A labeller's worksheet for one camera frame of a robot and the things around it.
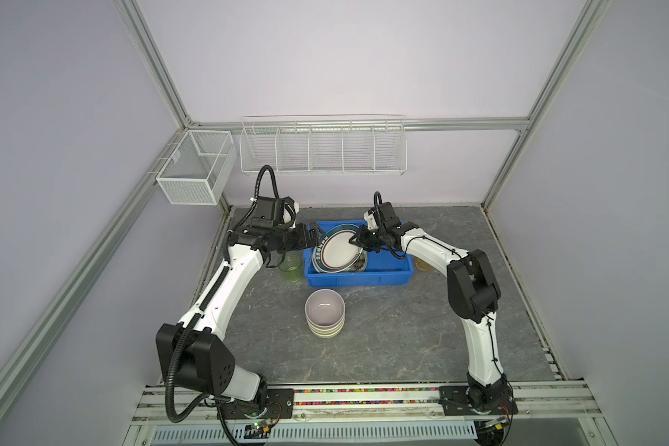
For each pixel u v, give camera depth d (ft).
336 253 3.26
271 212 2.00
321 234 2.46
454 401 2.41
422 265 2.18
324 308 2.66
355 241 3.03
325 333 2.58
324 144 3.24
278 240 2.15
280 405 2.41
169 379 1.19
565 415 2.40
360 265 3.22
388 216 2.59
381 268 3.31
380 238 2.56
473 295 1.83
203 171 3.45
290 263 3.16
